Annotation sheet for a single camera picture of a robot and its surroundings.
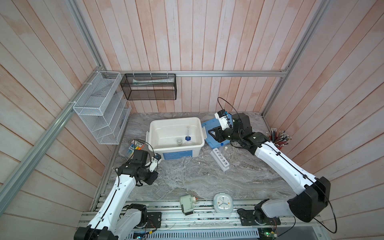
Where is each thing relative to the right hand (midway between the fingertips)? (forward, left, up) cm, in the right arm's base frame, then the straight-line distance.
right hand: (210, 130), depth 77 cm
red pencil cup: (+3, -41, -11) cm, 43 cm away
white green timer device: (-30, +12, -22) cm, 39 cm away
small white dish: (+9, +19, -24) cm, 32 cm away
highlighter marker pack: (+5, +49, -24) cm, 55 cm away
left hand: (-19, +32, -18) cm, 41 cm away
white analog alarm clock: (-30, -7, -24) cm, 39 cm away
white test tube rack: (-6, -8, -23) cm, 25 cm away
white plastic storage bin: (+12, +21, -24) cm, 34 cm away
